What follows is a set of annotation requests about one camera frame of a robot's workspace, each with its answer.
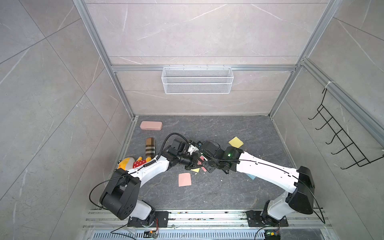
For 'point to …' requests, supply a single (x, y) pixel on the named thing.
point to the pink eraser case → (151, 125)
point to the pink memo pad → (200, 163)
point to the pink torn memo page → (184, 179)
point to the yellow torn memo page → (196, 170)
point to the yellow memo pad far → (236, 142)
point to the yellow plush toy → (130, 163)
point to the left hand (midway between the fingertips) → (207, 164)
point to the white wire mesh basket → (197, 80)
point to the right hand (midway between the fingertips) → (208, 160)
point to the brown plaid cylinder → (150, 148)
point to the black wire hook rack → (360, 159)
